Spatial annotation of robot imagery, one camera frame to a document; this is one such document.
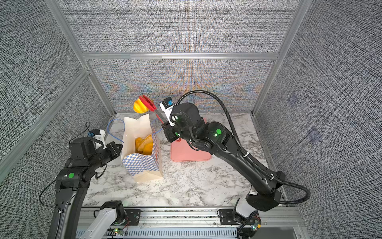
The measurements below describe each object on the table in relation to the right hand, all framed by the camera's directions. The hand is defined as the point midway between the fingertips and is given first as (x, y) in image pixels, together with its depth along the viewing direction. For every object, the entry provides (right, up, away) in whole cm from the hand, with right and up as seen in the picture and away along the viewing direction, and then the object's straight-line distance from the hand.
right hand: (166, 121), depth 60 cm
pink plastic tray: (+4, -18, +41) cm, 45 cm away
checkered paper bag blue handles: (-16, -23, +15) cm, 32 cm away
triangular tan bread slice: (-15, -13, +19) cm, 27 cm away
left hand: (-21, -10, +9) cm, 26 cm away
